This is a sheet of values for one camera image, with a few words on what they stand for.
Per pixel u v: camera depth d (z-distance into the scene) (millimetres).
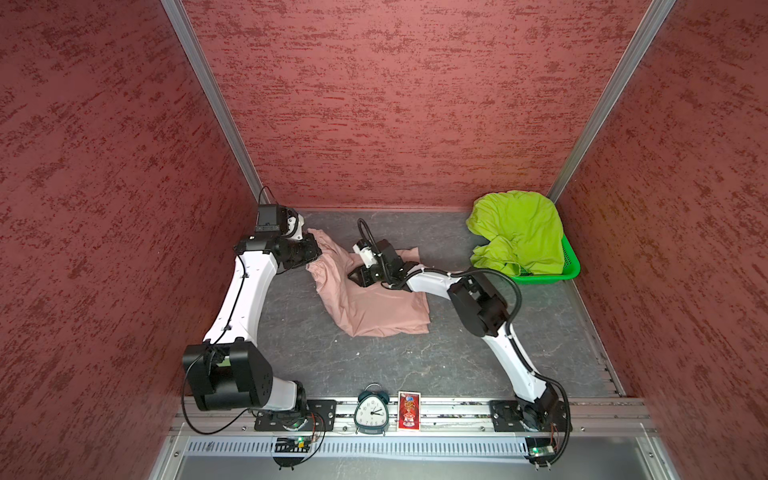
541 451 698
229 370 406
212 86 838
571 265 967
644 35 741
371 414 710
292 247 677
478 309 608
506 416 741
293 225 696
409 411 738
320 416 733
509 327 611
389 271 812
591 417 761
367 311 897
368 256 901
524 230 1127
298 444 705
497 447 710
